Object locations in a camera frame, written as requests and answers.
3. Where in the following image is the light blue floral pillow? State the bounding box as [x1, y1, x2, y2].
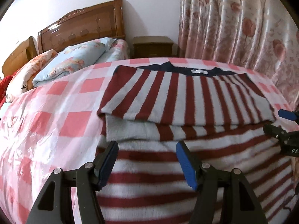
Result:
[33, 37, 116, 88]

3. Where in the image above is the floral pink curtain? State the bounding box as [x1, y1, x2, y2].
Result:
[178, 0, 298, 110]

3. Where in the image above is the wooden nightstand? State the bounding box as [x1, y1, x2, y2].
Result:
[132, 36, 174, 58]

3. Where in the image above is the red blanket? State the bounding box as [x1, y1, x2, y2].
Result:
[0, 70, 19, 108]

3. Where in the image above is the pink checkered plastic table cover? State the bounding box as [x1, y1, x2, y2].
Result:
[1, 58, 295, 223]

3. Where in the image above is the red grey striped sweater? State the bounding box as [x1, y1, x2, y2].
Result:
[98, 65, 294, 223]

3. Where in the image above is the dark wooden headboard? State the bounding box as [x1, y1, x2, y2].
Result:
[37, 0, 126, 53]

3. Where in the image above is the orange floral pillow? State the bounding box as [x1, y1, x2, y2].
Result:
[6, 49, 58, 103]

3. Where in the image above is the light wooden headboard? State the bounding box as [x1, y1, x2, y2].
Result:
[1, 36, 38, 77]

